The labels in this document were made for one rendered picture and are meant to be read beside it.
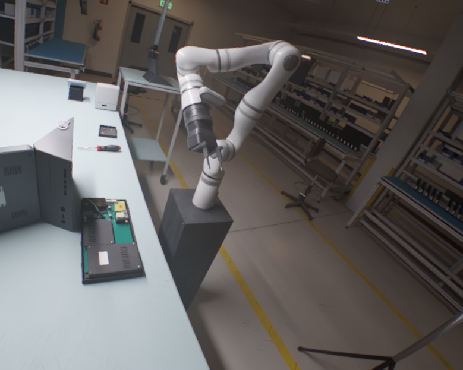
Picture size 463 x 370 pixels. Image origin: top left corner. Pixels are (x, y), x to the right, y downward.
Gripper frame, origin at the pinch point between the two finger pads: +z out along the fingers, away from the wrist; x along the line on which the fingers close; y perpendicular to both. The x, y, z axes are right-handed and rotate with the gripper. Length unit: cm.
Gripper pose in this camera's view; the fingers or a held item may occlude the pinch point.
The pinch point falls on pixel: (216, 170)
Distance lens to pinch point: 54.3
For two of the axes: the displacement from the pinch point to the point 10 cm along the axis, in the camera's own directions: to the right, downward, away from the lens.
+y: -7.5, 3.2, 5.8
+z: 1.9, 9.4, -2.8
